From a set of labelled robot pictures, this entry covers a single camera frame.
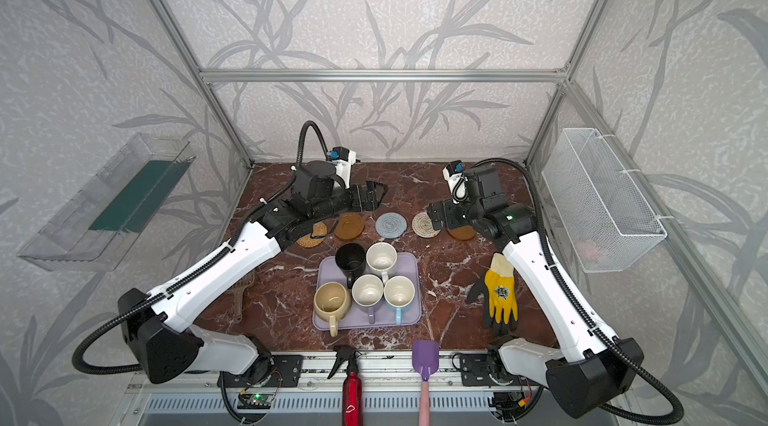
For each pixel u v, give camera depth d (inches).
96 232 24.8
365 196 25.3
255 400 27.9
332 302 33.1
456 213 25.3
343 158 24.9
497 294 33.3
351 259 34.4
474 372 28.8
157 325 15.4
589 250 28.4
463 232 39.1
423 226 40.1
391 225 40.1
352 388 27.3
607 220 23.9
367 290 33.5
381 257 35.9
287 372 29.0
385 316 32.6
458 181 24.9
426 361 29.4
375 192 25.1
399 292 33.3
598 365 14.4
